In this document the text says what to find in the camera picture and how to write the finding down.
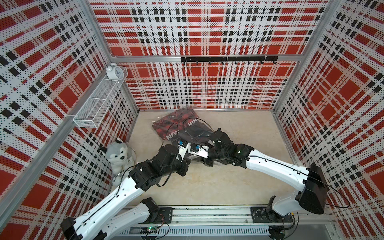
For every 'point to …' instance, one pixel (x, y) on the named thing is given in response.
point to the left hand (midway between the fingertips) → (191, 161)
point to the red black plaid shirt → (165, 127)
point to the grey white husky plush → (116, 154)
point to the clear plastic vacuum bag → (172, 138)
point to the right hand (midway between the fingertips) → (197, 154)
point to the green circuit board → (150, 230)
